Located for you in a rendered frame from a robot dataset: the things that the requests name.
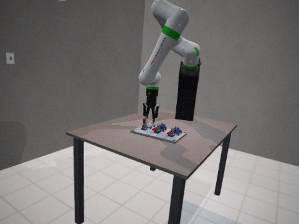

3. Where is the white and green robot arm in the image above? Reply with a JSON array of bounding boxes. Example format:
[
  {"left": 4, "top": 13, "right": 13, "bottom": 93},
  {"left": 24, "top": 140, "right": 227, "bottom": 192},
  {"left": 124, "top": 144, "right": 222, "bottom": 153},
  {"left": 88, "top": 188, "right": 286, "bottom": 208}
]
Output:
[{"left": 139, "top": 0, "right": 201, "bottom": 97}]

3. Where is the blue rectangular block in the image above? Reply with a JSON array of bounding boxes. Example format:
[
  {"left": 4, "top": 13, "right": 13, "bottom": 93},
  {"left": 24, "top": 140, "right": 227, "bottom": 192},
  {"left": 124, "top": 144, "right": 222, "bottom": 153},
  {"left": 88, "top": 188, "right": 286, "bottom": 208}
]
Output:
[{"left": 174, "top": 129, "right": 181, "bottom": 134}]

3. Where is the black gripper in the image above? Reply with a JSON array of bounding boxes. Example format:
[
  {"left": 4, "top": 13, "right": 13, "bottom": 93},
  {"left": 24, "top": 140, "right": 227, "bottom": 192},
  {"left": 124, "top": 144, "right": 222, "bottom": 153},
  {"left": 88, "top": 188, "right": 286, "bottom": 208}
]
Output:
[{"left": 143, "top": 96, "right": 159, "bottom": 127}]

